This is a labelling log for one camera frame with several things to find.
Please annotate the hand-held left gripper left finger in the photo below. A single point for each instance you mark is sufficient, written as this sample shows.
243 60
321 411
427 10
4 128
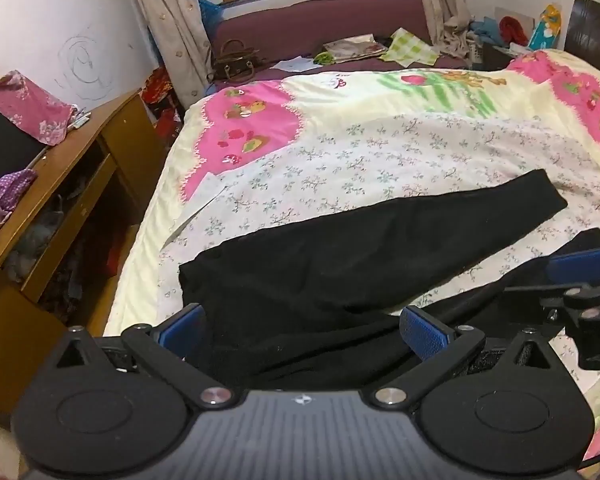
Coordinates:
182 332

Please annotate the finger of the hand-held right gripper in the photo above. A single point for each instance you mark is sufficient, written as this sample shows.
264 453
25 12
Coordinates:
585 266
595 296

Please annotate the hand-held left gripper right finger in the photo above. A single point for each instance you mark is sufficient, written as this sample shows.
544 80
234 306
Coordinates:
422 332

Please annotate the black pants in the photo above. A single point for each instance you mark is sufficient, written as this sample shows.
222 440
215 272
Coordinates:
330 260

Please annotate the grey clothes pile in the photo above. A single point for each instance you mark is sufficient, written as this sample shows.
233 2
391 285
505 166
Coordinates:
40 240

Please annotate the floral printed quilt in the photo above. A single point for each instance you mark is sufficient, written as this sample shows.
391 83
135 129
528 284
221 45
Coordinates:
355 150

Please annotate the wooden desk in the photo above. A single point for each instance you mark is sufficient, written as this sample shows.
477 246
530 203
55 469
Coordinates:
125 125

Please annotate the purple cloth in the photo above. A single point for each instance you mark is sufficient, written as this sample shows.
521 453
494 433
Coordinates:
5 195

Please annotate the dark bedside table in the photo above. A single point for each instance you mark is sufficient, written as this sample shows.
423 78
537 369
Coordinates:
497 56

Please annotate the small white remote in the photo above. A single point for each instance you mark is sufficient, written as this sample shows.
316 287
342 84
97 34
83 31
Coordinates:
80 120

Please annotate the dark wooden headboard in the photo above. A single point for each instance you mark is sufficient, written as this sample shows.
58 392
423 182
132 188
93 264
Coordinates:
595 30

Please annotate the colourful cartoon package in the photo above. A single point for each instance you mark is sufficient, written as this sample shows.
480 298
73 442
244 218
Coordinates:
547 30

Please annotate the red bag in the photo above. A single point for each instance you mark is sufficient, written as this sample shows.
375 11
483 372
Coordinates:
157 90

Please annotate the red clothing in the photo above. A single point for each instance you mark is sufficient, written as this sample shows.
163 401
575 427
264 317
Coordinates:
512 30

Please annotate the blue clothing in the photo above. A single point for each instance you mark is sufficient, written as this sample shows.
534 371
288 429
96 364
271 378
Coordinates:
485 30

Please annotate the black monitor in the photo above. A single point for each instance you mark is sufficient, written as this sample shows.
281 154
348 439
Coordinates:
0 145

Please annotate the pink floral cloth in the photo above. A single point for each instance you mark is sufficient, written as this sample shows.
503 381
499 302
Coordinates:
30 105

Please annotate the brown handbag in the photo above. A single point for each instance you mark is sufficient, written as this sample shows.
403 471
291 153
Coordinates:
232 62

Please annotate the green checked cloth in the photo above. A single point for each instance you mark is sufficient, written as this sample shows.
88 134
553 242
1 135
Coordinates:
410 47

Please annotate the white paper sheet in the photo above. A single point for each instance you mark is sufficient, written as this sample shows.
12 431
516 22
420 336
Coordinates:
292 65

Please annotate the small green item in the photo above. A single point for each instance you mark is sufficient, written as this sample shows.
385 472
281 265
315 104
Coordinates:
323 57

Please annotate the floral printed bag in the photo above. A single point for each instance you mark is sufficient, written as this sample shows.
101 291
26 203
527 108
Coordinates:
355 47

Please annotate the blue bag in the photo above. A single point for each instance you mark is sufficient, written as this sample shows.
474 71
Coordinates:
207 15

